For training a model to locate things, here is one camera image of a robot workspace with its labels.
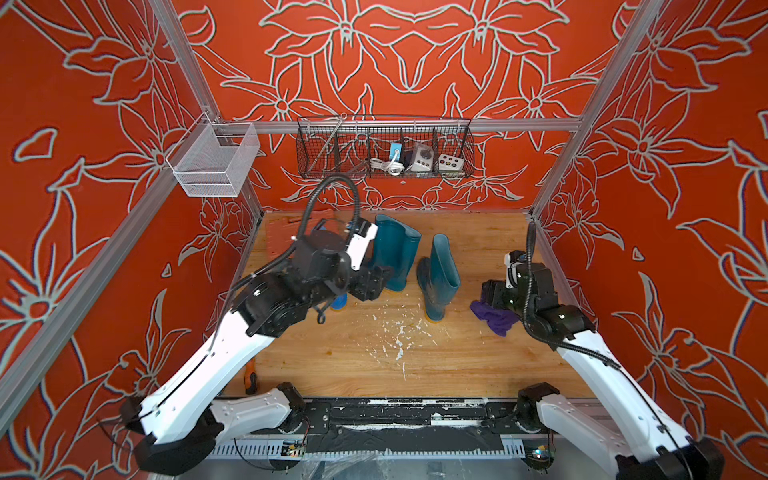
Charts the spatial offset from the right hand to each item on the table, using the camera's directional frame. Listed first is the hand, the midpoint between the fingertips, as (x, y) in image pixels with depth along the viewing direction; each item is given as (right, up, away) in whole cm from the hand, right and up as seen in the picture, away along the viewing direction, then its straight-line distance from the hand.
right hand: (487, 283), depth 78 cm
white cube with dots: (-6, +37, +16) cm, 40 cm away
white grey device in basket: (-16, +37, +12) cm, 42 cm away
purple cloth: (+6, -12, +7) cm, 15 cm away
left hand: (-29, +8, -18) cm, 35 cm away
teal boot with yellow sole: (-24, +9, +4) cm, 26 cm away
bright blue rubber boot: (-41, -8, +13) cm, 44 cm away
